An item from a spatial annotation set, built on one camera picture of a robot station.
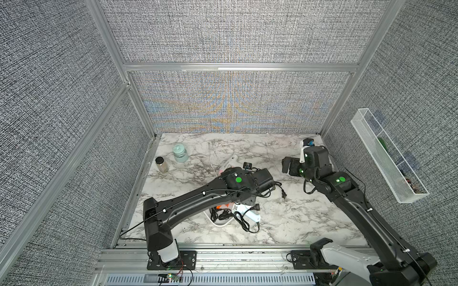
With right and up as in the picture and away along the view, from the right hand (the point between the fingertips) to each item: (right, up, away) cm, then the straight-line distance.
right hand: (294, 157), depth 74 cm
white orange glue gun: (-22, -19, -7) cm, 30 cm away
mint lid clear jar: (-54, 0, +28) cm, 61 cm away
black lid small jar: (-64, -6, +23) cm, 68 cm away
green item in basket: (+36, +6, -1) cm, 37 cm away
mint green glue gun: (-18, -21, -8) cm, 29 cm away
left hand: (-19, -16, -5) cm, 25 cm away
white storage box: (-31, -29, +10) cm, 44 cm away
